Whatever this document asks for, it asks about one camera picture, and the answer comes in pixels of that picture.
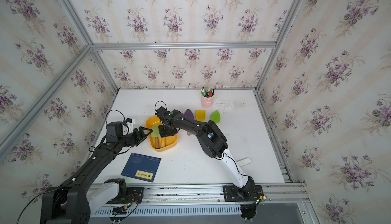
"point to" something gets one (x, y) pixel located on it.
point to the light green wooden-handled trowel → (156, 134)
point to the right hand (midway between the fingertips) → (164, 135)
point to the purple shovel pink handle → (189, 113)
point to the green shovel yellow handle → (215, 116)
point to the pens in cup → (207, 92)
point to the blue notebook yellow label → (141, 167)
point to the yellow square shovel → (200, 115)
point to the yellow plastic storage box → (165, 142)
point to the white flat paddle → (244, 161)
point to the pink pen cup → (206, 102)
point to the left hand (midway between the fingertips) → (150, 133)
